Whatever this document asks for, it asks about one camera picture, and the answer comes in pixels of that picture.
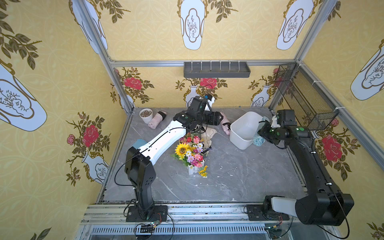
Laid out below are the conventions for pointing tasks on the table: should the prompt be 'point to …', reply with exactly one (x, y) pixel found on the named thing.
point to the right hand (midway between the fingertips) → (263, 131)
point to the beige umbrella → (206, 134)
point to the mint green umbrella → (258, 140)
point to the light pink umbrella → (156, 119)
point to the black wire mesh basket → (309, 106)
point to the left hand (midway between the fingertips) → (212, 114)
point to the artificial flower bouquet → (189, 150)
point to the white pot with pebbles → (146, 115)
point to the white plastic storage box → (244, 129)
